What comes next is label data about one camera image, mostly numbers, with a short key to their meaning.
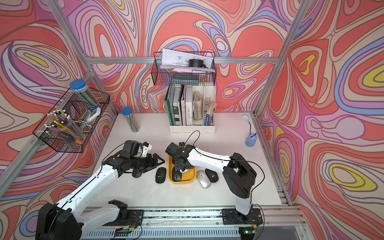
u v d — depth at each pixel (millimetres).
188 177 856
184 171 871
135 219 719
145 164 692
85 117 745
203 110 1062
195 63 822
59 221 379
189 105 933
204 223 734
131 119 988
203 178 848
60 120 595
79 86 688
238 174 456
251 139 952
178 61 862
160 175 860
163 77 1013
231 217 730
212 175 854
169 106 898
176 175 858
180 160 606
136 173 863
